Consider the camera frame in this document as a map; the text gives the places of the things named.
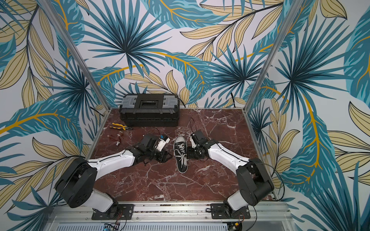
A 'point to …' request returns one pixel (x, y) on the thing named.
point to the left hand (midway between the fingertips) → (169, 156)
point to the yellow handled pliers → (123, 127)
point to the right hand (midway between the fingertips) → (188, 154)
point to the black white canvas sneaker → (178, 140)
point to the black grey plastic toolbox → (148, 110)
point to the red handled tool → (119, 139)
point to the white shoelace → (183, 157)
